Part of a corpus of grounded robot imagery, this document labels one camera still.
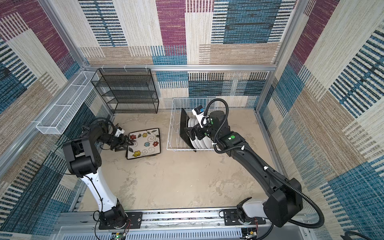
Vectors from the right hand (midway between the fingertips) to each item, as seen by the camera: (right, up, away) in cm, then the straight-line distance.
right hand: (193, 125), depth 75 cm
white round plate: (-2, +1, +13) cm, 13 cm away
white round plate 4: (+9, -10, +15) cm, 20 cm away
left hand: (-41, -12, +20) cm, 47 cm away
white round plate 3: (+5, -11, +12) cm, 17 cm away
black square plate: (-41, -18, +19) cm, 49 cm away
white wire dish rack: (-11, -11, +20) cm, 25 cm away
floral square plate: (-30, -11, +24) cm, 40 cm away
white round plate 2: (+2, +2, +14) cm, 14 cm away
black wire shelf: (-47, +25, +33) cm, 63 cm away
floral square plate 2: (-6, +1, +11) cm, 12 cm away
